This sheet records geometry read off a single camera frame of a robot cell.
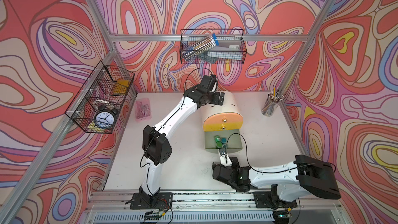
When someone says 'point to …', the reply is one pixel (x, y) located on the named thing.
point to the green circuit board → (152, 215)
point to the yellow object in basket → (121, 86)
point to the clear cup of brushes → (273, 99)
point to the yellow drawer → (221, 126)
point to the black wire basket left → (96, 107)
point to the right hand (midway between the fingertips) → (222, 165)
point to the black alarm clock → (104, 118)
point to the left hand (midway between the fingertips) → (218, 97)
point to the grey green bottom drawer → (234, 138)
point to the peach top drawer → (224, 117)
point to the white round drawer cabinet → (231, 104)
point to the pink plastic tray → (143, 110)
